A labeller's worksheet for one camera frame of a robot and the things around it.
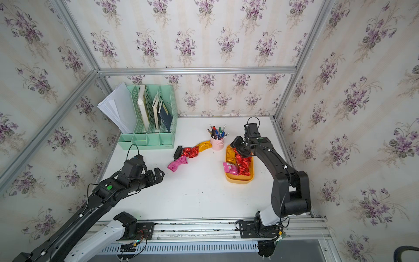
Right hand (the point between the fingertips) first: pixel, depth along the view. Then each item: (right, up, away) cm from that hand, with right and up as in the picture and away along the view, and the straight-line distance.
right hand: (234, 146), depth 89 cm
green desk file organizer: (-45, +4, +12) cm, 47 cm away
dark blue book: (-44, +20, +21) cm, 53 cm away
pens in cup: (-9, +6, +9) cm, 14 cm away
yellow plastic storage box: (0, -17, -3) cm, 18 cm away
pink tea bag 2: (-2, -11, -4) cm, 12 cm away
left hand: (-37, -13, -13) cm, 42 cm away
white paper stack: (-68, +23, +5) cm, 72 cm away
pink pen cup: (-9, 0, +8) cm, 12 cm away
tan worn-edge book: (-48, +21, +10) cm, 53 cm away
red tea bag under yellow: (-24, -4, +9) cm, 26 cm away
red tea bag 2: (+4, -7, +6) cm, 10 cm away
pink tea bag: (-34, -10, +1) cm, 36 cm away
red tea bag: (+5, -12, -1) cm, 13 cm away
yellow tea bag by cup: (-18, 0, +10) cm, 20 cm away
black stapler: (-34, -5, +10) cm, 35 cm away
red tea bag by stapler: (-28, -4, +9) cm, 30 cm away
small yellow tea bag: (-1, -5, +6) cm, 8 cm away
